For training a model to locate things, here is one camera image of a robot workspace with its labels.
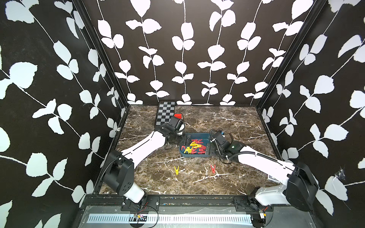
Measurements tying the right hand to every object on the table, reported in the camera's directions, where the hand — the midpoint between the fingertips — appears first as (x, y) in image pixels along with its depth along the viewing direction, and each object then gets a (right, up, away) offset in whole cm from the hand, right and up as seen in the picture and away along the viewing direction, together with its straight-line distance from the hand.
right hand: (210, 148), depth 84 cm
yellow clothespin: (-20, -14, +1) cm, 25 cm away
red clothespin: (+2, -14, +2) cm, 14 cm away
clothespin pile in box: (-8, -2, +11) cm, 14 cm away
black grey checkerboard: (-31, +24, +30) cm, 49 cm away
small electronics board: (-38, -32, -14) cm, 52 cm away
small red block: (-21, +20, +28) cm, 40 cm away
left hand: (-14, +5, 0) cm, 15 cm away
